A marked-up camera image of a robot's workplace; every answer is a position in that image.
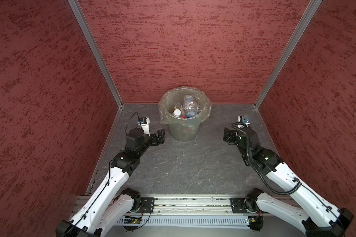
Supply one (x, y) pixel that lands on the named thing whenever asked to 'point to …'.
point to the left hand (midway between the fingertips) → (157, 133)
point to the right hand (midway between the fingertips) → (231, 132)
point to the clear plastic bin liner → (173, 95)
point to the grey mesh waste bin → (188, 131)
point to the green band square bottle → (177, 111)
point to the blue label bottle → (190, 114)
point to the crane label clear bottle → (188, 98)
